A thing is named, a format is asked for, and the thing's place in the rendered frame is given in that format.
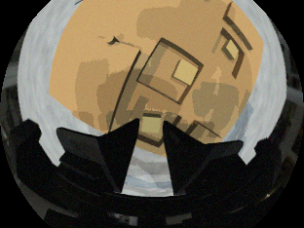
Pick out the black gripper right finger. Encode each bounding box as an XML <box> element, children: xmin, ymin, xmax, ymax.
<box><xmin>163</xmin><ymin>121</ymin><xmax>245</xmax><ymax>196</ymax></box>

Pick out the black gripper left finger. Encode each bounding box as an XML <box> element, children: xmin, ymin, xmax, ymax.
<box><xmin>56</xmin><ymin>118</ymin><xmax>139</xmax><ymax>193</ymax></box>

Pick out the small tan square block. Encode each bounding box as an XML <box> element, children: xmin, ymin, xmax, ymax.
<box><xmin>221</xmin><ymin>40</ymin><xmax>239</xmax><ymax>60</ymax></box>
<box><xmin>141</xmin><ymin>113</ymin><xmax>161</xmax><ymax>133</ymax></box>
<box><xmin>172</xmin><ymin>59</ymin><xmax>198</xmax><ymax>86</ymax></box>

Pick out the tan board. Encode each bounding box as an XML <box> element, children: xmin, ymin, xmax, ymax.
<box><xmin>48</xmin><ymin>0</ymin><xmax>264</xmax><ymax>157</ymax></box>

